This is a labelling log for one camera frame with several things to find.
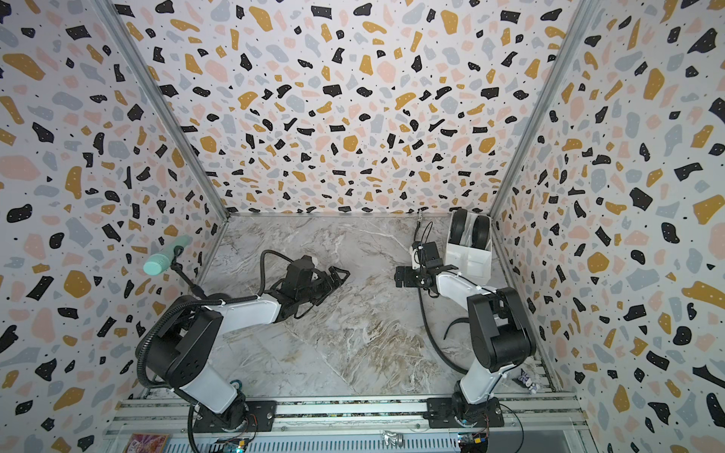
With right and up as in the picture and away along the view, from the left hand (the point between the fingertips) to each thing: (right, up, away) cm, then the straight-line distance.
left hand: (349, 279), depth 90 cm
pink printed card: (-47, -37, -22) cm, 63 cm away
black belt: (+48, +16, +16) cm, 52 cm away
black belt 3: (+31, -16, -2) cm, 35 cm away
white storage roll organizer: (+45, +4, +15) cm, 48 cm away
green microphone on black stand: (-41, +7, -24) cm, 49 cm away
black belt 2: (+39, +18, +16) cm, 46 cm away
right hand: (+21, +1, +6) cm, 22 cm away
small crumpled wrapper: (+51, -27, -12) cm, 59 cm away
